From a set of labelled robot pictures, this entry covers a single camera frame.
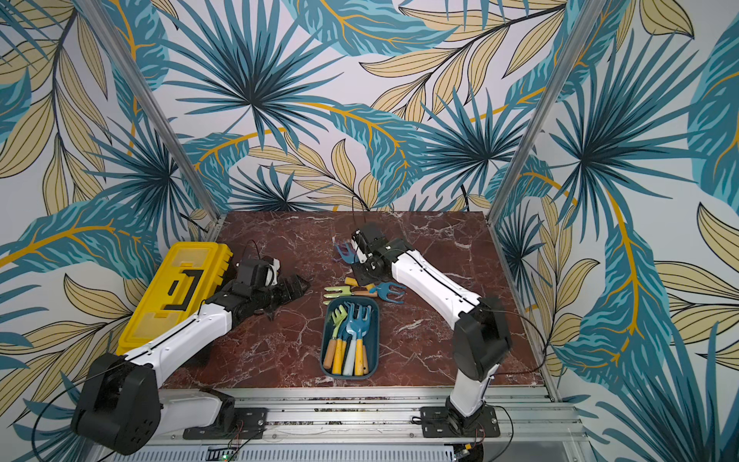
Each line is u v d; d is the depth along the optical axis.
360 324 0.85
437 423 0.73
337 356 0.80
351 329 0.84
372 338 0.88
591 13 0.69
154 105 0.85
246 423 0.73
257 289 0.68
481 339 0.45
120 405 0.40
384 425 0.75
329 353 0.80
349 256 0.91
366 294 0.96
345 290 0.98
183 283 0.80
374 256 0.61
